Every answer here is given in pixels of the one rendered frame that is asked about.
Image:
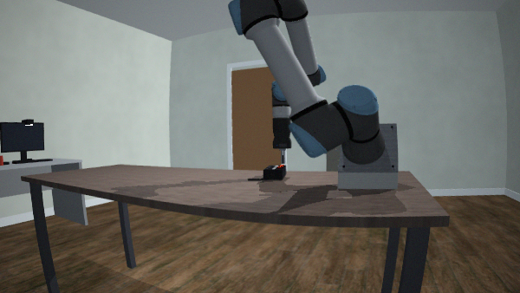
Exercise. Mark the dark grey power strip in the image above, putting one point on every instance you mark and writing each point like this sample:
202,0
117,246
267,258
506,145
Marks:
273,173

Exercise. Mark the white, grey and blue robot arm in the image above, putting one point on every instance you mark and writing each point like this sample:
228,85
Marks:
319,126

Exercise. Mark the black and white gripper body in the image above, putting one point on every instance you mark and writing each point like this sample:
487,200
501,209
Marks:
281,127

